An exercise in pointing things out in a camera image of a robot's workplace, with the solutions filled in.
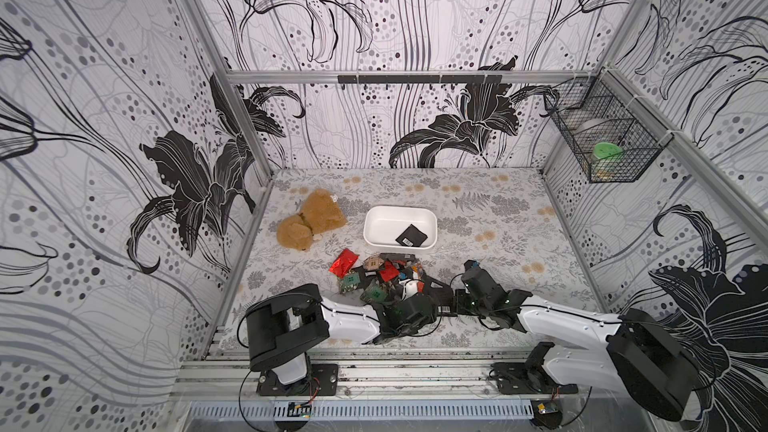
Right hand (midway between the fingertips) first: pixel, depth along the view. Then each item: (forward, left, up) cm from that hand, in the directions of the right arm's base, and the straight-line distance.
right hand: (452, 298), depth 88 cm
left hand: (-5, +5, +1) cm, 7 cm away
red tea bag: (+7, +19, +5) cm, 21 cm away
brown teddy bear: (+23, +41, +13) cm, 49 cm away
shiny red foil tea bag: (+10, +33, +4) cm, 35 cm away
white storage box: (+26, +22, +1) cm, 34 cm away
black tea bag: (+20, +11, +3) cm, 23 cm away
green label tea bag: (0, +23, +3) cm, 23 cm away
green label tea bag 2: (+4, +31, +3) cm, 32 cm away
